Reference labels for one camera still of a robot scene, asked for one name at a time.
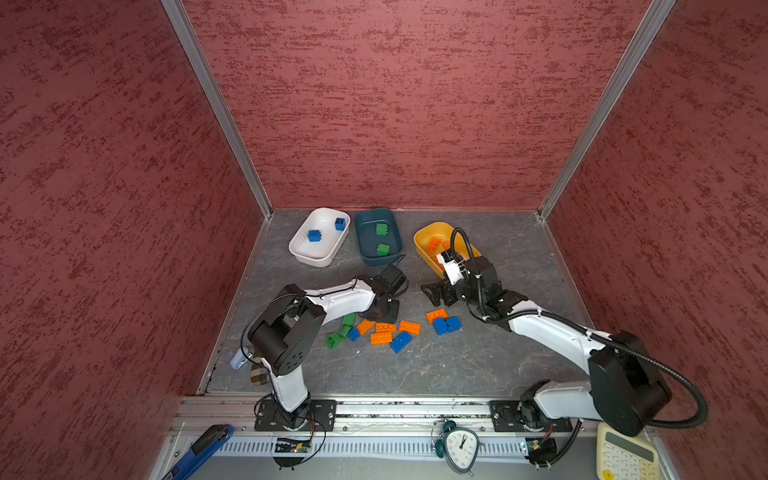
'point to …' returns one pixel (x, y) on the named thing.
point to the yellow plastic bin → (422, 236)
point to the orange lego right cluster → (436, 314)
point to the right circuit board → (541, 450)
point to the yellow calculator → (620, 456)
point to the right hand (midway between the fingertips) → (431, 286)
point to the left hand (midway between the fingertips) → (386, 321)
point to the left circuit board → (286, 447)
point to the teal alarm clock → (459, 446)
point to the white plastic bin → (321, 237)
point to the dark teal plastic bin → (378, 236)
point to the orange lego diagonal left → (365, 326)
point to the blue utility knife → (203, 451)
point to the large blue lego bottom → (400, 342)
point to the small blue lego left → (354, 334)
